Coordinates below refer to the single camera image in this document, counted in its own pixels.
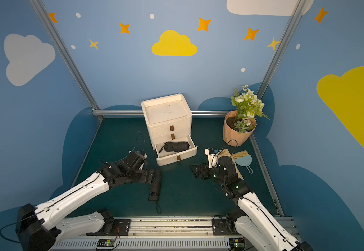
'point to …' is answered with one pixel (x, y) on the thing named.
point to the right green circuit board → (237, 244)
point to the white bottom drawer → (165, 157)
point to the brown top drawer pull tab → (171, 128)
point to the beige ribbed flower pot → (237, 130)
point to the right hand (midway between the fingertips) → (198, 163)
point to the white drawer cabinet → (168, 119)
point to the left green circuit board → (105, 242)
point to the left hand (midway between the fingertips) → (148, 172)
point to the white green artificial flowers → (249, 107)
